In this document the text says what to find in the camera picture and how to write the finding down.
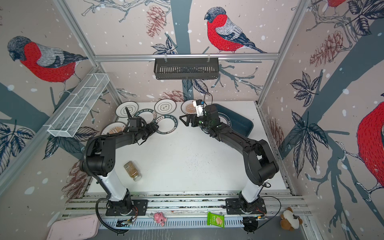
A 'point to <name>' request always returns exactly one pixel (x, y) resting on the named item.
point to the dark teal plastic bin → (239, 123)
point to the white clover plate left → (120, 110)
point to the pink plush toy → (159, 218)
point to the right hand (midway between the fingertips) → (184, 119)
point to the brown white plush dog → (290, 221)
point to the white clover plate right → (165, 106)
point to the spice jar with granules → (132, 169)
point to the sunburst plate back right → (188, 107)
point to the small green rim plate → (149, 115)
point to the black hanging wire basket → (186, 68)
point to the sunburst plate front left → (114, 127)
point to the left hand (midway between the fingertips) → (155, 127)
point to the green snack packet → (215, 219)
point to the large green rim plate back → (167, 124)
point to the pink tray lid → (79, 227)
